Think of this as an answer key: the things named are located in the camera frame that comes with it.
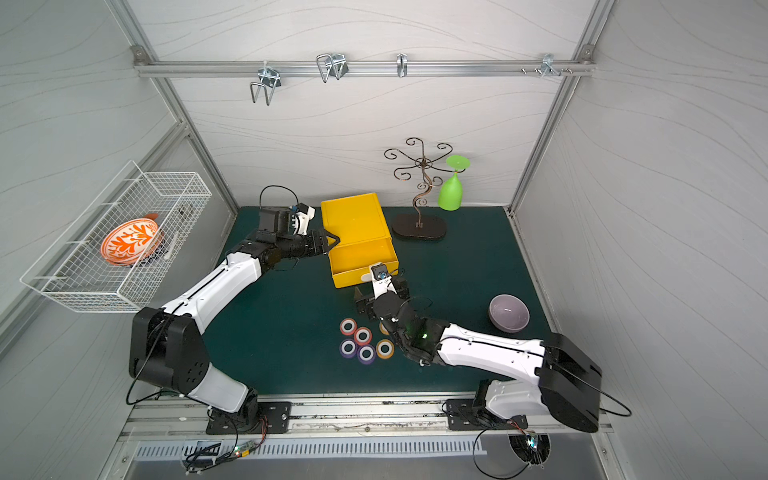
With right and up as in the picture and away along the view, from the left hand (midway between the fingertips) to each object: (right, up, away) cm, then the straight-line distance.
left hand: (334, 242), depth 84 cm
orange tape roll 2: (+14, -27, +4) cm, 30 cm away
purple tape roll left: (+4, -31, 0) cm, 31 cm away
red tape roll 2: (+8, -28, +3) cm, 29 cm away
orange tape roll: (+15, -31, +1) cm, 34 cm away
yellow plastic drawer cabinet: (+9, +1, -1) cm, 9 cm away
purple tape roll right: (+9, -32, 0) cm, 34 cm away
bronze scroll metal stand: (+25, +5, +30) cm, 40 cm away
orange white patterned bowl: (-43, +1, -17) cm, 47 cm away
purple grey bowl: (+53, -22, +6) cm, 57 cm away
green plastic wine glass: (+36, +16, +11) cm, 40 cm away
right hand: (+12, -11, -7) cm, 18 cm away
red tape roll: (+3, -26, +5) cm, 26 cm away
